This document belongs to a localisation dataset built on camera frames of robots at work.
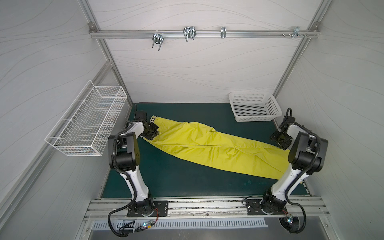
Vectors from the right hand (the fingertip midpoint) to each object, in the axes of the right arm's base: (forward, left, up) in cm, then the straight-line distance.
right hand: (279, 141), depth 96 cm
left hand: (+3, +79, +4) cm, 79 cm away
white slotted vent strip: (-48, +74, 0) cm, 88 cm away
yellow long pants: (-6, +36, +1) cm, 37 cm away
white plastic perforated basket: (+33, +9, -2) cm, 34 cm away
